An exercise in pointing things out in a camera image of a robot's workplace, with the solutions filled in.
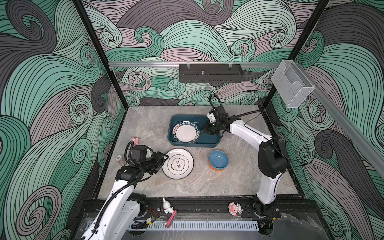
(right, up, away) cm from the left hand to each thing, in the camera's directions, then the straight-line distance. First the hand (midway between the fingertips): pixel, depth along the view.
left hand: (167, 158), depth 77 cm
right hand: (+19, +14, +13) cm, 27 cm away
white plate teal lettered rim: (+9, +11, +26) cm, 30 cm away
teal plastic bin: (+22, +7, +20) cm, 31 cm away
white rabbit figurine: (0, -22, -6) cm, 23 cm away
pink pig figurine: (+33, -23, -6) cm, 41 cm away
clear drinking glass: (-10, +14, +24) cm, 30 cm away
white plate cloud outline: (+5, -7, +10) cm, 14 cm away
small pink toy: (-24, +7, +19) cm, 32 cm away
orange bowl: (+26, -8, +4) cm, 27 cm away
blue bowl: (+28, -3, +8) cm, 30 cm away
